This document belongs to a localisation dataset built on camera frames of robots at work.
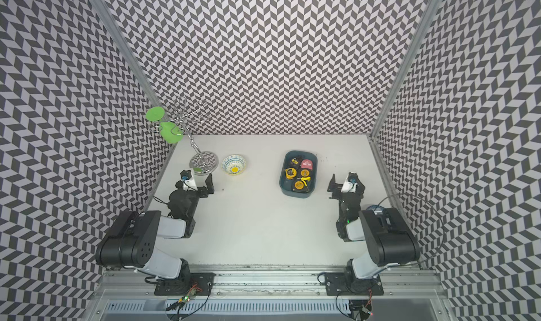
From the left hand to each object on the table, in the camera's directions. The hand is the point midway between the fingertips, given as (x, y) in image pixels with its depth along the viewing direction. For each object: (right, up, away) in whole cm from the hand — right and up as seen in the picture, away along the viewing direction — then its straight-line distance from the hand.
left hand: (201, 175), depth 91 cm
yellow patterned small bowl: (+11, +4, +15) cm, 19 cm away
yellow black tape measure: (+44, -5, +3) cm, 44 cm away
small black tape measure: (+42, +5, +13) cm, 44 cm away
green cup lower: (-11, +18, -5) cm, 22 cm away
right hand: (+62, -1, -1) cm, 63 cm away
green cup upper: (-15, +25, -8) cm, 31 cm away
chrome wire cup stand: (-5, +5, +15) cm, 16 cm away
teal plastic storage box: (+43, 0, +9) cm, 44 cm away
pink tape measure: (+48, +5, +14) cm, 50 cm away
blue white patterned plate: (+78, -15, +1) cm, 79 cm away
